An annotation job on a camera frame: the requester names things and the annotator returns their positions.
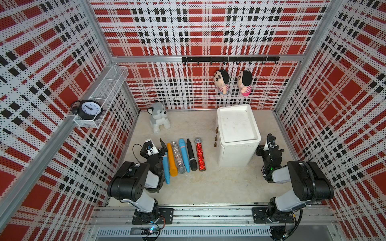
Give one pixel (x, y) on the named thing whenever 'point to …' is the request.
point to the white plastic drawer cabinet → (237, 135)
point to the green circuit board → (144, 231)
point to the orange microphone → (173, 169)
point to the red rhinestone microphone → (201, 160)
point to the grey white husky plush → (158, 116)
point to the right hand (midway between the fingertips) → (264, 139)
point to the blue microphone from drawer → (182, 145)
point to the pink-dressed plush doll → (245, 79)
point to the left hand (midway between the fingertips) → (155, 140)
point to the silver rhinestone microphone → (181, 167)
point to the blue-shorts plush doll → (221, 78)
